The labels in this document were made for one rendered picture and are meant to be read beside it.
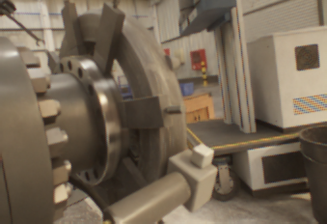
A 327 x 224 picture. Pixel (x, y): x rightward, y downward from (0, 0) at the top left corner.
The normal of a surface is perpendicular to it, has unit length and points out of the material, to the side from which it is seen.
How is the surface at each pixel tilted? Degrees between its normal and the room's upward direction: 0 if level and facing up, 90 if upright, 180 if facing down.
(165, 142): 97
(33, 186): 104
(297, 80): 90
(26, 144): 85
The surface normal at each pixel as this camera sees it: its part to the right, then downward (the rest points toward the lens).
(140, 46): -0.01, -0.39
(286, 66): 0.07, 0.07
